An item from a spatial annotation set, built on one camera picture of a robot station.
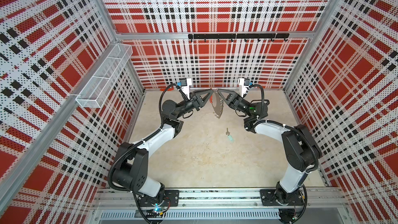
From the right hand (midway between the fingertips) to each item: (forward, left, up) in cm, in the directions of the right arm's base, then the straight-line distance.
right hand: (217, 92), depth 67 cm
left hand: (-1, +2, 0) cm, 2 cm away
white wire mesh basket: (+17, +72, -16) cm, 76 cm away
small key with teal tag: (-1, -8, -38) cm, 39 cm away
